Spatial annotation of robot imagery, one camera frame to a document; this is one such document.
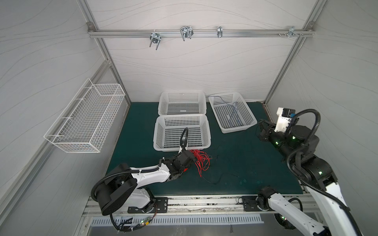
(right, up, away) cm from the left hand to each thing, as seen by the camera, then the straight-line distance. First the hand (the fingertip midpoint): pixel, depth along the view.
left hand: (188, 153), depth 88 cm
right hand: (+33, +23, -27) cm, 49 cm away
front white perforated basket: (-15, +15, +16) cm, 26 cm away
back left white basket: (-6, +34, +31) cm, 46 cm away
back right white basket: (+34, +26, +26) cm, 50 cm away
